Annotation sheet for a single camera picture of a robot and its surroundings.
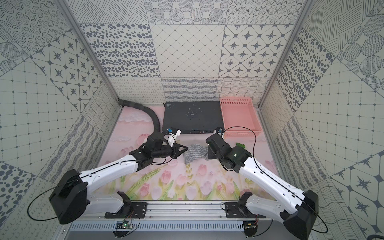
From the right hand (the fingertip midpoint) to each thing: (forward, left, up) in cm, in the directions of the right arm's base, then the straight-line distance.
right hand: (215, 149), depth 76 cm
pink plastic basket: (+38, -23, -19) cm, 48 cm away
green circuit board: (-32, +44, -18) cm, 57 cm away
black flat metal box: (+33, +13, -13) cm, 38 cm away
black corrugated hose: (+29, +40, -14) cm, 52 cm away
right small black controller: (-31, -17, -21) cm, 42 cm away
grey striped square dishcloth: (+1, +11, -6) cm, 12 cm away
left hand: (+3, +15, +2) cm, 15 cm away
